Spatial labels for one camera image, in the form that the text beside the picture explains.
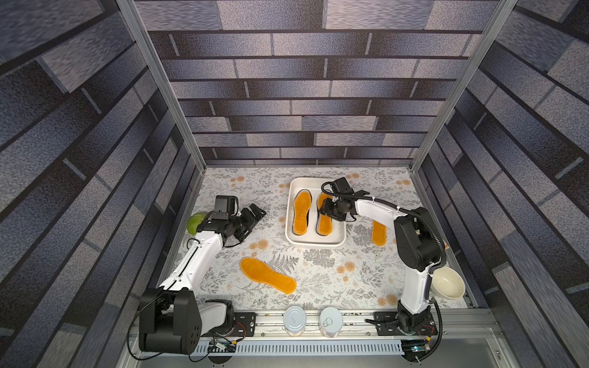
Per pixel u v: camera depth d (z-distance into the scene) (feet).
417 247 1.68
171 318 1.31
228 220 2.15
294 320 2.29
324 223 3.08
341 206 2.49
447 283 2.67
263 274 2.80
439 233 3.39
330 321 2.29
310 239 3.05
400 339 2.37
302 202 3.35
